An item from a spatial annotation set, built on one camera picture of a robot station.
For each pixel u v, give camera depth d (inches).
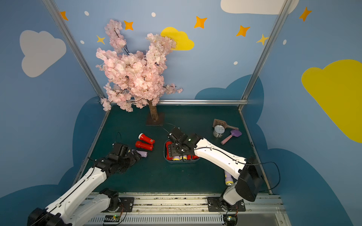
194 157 34.0
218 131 39.7
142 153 35.5
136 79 24.2
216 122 43.7
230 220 28.9
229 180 31.5
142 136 38.7
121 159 25.7
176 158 33.9
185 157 35.2
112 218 28.7
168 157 33.6
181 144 22.2
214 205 29.3
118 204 28.1
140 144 37.0
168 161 33.9
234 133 40.9
